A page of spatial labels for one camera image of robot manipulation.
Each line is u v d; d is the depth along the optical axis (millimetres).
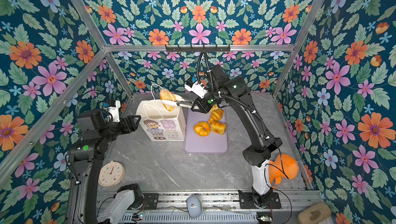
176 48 907
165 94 697
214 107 595
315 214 679
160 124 799
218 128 937
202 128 975
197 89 585
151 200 736
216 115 1014
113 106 579
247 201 729
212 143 975
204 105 591
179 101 699
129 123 600
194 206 648
